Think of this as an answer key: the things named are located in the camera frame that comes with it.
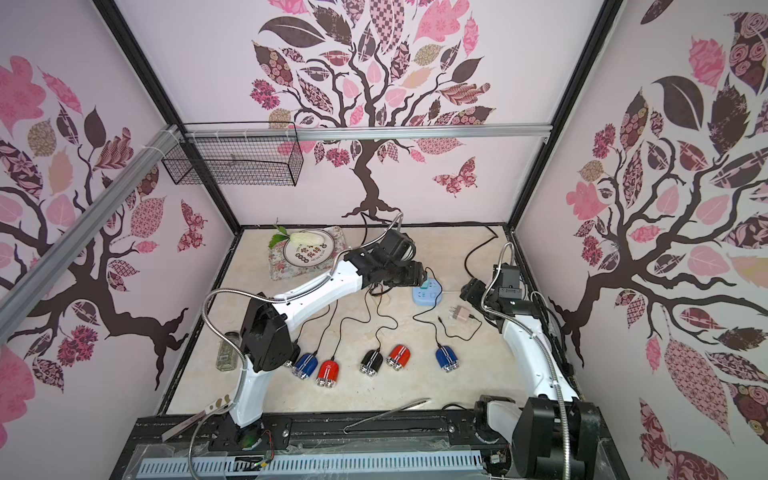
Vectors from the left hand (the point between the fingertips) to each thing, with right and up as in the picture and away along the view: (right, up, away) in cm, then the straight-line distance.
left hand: (419, 281), depth 84 cm
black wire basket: (-58, +38, +10) cm, 70 cm away
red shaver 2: (-6, -22, -1) cm, 23 cm away
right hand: (+16, -3, 0) cm, 16 cm away
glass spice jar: (-55, -20, -1) cm, 59 cm away
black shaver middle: (-14, -23, -1) cm, 27 cm away
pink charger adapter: (+14, -11, +8) cm, 20 cm away
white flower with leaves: (-42, +14, +29) cm, 53 cm away
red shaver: (-26, -25, -3) cm, 36 cm away
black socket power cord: (+20, +6, +25) cm, 32 cm away
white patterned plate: (-39, +8, +26) cm, 47 cm away
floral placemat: (-48, +3, +22) cm, 53 cm away
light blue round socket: (+4, -7, +13) cm, 15 cm away
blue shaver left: (-32, -24, -2) cm, 40 cm away
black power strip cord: (-14, +23, +38) cm, 46 cm away
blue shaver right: (+8, -22, -1) cm, 23 cm away
